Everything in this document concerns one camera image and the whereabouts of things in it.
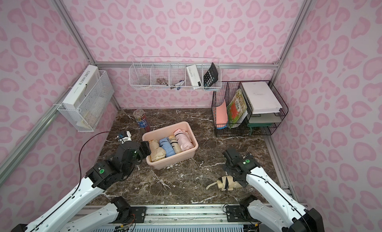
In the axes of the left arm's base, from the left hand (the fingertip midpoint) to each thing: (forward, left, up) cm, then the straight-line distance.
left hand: (144, 143), depth 73 cm
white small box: (+42, -25, +10) cm, 50 cm away
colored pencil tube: (+21, +8, -6) cm, 23 cm away
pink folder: (+38, -45, -22) cm, 63 cm away
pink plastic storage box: (+15, -6, -12) cm, 20 cm away
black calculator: (+41, -35, +9) cm, 55 cm away
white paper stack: (+32, -66, 0) cm, 74 cm away
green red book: (+33, -53, -10) cm, 64 cm away
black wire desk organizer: (+23, -58, +1) cm, 62 cm away
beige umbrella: (+2, -3, -13) cm, 13 cm away
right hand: (-8, -44, -16) cm, 48 cm away
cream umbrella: (-13, -41, -18) cm, 47 cm away
